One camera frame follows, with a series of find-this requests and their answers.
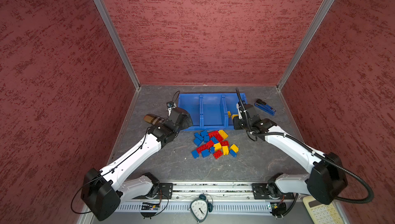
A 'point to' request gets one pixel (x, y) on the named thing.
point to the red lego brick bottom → (217, 154)
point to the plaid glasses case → (153, 119)
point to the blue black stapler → (263, 106)
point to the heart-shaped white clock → (199, 208)
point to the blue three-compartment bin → (209, 111)
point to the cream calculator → (322, 213)
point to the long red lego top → (217, 135)
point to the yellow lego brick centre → (217, 146)
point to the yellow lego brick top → (224, 134)
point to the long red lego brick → (209, 145)
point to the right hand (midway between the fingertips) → (235, 122)
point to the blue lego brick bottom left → (195, 153)
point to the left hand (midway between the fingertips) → (181, 122)
